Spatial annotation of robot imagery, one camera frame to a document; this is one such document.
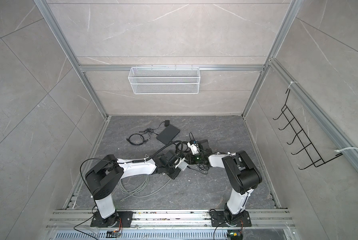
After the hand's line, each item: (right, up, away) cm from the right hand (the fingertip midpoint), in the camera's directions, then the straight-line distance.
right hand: (184, 158), depth 95 cm
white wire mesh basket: (-14, +52, +5) cm, 54 cm away
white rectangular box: (-1, -3, -5) cm, 6 cm away
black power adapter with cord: (-14, +23, +20) cm, 34 cm away
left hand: (-4, -5, -5) cm, 8 cm away
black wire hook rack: (+54, +20, -23) cm, 62 cm away
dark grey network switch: (-12, +15, +13) cm, 23 cm away
